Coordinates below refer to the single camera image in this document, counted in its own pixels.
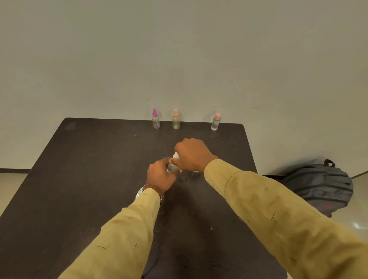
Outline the person's right hand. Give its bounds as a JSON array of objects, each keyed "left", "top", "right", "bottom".
[{"left": 171, "top": 138, "right": 220, "bottom": 173}]

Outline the person's left hand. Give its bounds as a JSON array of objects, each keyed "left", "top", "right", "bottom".
[{"left": 146, "top": 157, "right": 182, "bottom": 197}]

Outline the person's right forearm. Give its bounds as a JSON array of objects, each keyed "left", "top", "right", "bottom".
[{"left": 204, "top": 159, "right": 368, "bottom": 279}]

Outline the person's left forearm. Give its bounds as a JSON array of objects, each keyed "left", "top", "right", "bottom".
[{"left": 57, "top": 188, "right": 161, "bottom": 279}]

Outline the silver wristwatch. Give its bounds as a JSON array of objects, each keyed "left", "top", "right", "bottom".
[{"left": 135, "top": 184, "right": 165, "bottom": 206}]

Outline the grey backpack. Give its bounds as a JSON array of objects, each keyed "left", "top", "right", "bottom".
[{"left": 280, "top": 159, "right": 354, "bottom": 218}]

